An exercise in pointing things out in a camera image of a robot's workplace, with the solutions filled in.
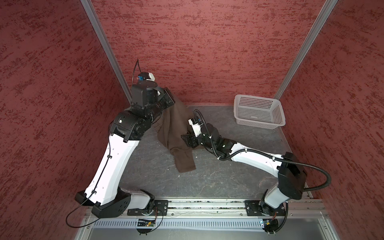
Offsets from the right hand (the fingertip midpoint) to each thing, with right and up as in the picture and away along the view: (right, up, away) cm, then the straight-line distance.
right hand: (185, 137), depth 77 cm
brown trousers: (-6, +7, -6) cm, 11 cm away
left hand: (-4, +20, -17) cm, 26 cm away
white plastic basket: (+61, +15, +40) cm, 75 cm away
